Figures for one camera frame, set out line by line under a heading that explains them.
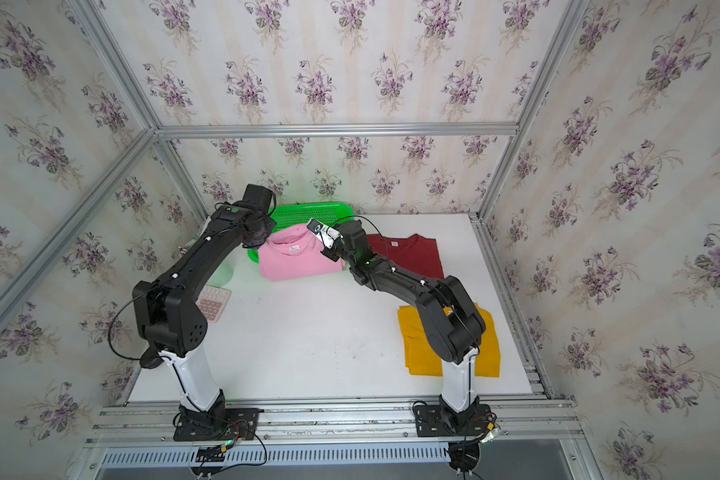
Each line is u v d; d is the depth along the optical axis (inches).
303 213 50.2
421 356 33.2
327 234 29.4
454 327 19.4
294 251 35.0
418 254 43.1
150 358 32.1
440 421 25.7
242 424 28.7
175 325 19.1
